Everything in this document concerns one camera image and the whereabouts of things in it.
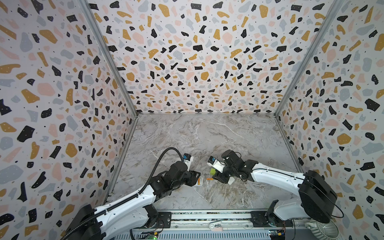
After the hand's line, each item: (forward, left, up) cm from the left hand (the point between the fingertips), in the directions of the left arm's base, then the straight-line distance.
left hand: (198, 172), depth 77 cm
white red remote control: (-1, 0, -12) cm, 12 cm away
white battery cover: (0, -19, -13) cm, 23 cm away
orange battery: (+1, -6, -12) cm, 14 cm away
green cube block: (+4, -8, -10) cm, 13 cm away
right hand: (+3, -8, -5) cm, 10 cm away
